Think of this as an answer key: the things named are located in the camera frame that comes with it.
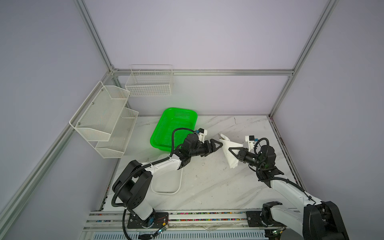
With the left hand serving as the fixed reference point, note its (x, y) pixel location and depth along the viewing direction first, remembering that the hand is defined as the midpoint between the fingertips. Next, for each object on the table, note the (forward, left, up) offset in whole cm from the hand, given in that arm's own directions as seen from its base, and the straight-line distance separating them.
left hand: (220, 146), depth 79 cm
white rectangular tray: (-13, +29, -16) cm, 36 cm away
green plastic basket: (+38, +32, -18) cm, 53 cm away
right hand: (-2, -4, 0) cm, 5 cm away
